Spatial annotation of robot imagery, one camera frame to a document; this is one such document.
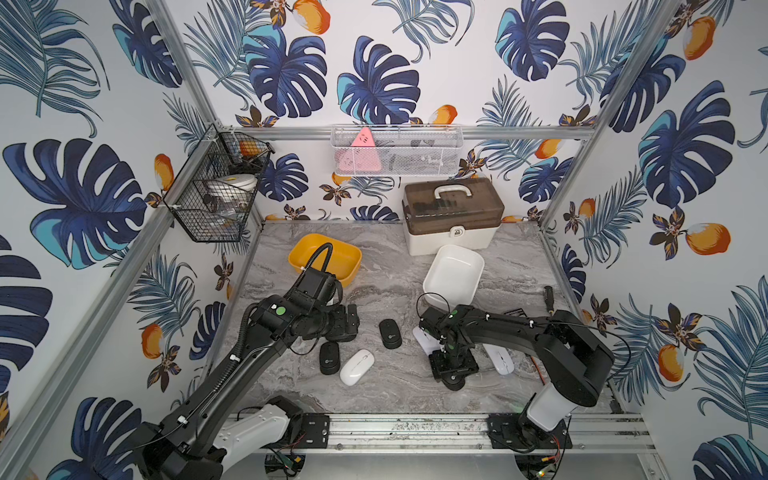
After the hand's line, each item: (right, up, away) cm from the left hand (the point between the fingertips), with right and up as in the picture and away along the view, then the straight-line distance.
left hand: (344, 319), depth 73 cm
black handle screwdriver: (+64, +1, +25) cm, 68 cm away
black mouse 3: (+29, -19, +8) cm, 35 cm away
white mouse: (+2, -16, +11) cm, 19 cm away
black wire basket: (-41, +26, +9) cm, 49 cm away
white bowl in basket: (-31, +34, +7) cm, 46 cm away
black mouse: (-6, -14, +13) cm, 20 cm away
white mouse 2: (+22, -10, +14) cm, 28 cm away
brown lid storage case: (+32, +29, +22) cm, 48 cm away
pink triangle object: (+3, +45, +17) cm, 48 cm away
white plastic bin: (+34, +8, +33) cm, 48 cm away
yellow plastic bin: (-5, +13, +33) cm, 36 cm away
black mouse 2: (+11, -7, +15) cm, 20 cm away
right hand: (+28, -19, +11) cm, 35 cm away
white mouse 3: (+43, -14, +11) cm, 46 cm away
